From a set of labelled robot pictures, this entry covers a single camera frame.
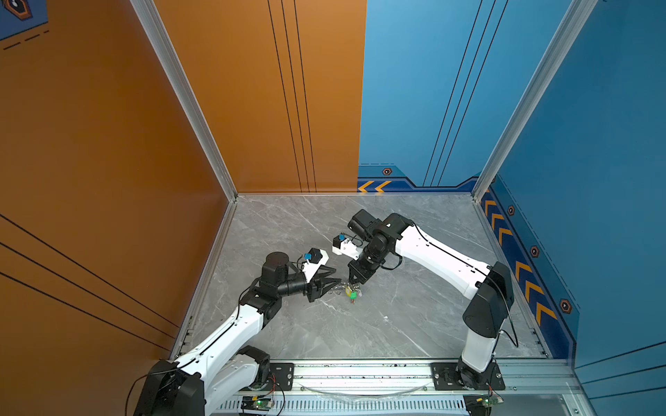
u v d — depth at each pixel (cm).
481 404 70
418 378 75
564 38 74
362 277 65
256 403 71
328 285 72
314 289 67
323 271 75
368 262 66
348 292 79
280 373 74
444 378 72
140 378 41
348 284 76
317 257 66
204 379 42
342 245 71
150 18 70
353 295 80
